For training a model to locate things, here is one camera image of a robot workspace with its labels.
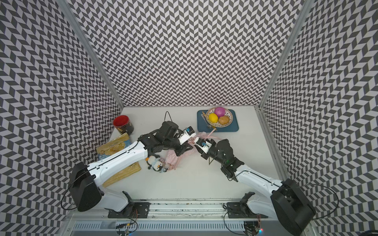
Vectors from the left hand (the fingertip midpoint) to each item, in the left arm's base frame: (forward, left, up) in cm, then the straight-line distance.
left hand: (189, 147), depth 77 cm
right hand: (+3, -4, 0) cm, 5 cm away
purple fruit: (+35, -21, -11) cm, 43 cm away
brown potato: (+29, -24, -12) cm, 39 cm away
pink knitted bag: (-4, +9, -7) cm, 12 cm away
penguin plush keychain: (-4, +20, -11) cm, 23 cm away
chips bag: (+9, +50, -14) cm, 52 cm away
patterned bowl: (+37, -28, -14) cm, 49 cm away
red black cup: (+20, +44, -6) cm, 48 cm away
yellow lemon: (+30, -16, -12) cm, 36 cm away
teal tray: (+27, -8, -18) cm, 33 cm away
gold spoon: (+25, -15, -16) cm, 33 cm away
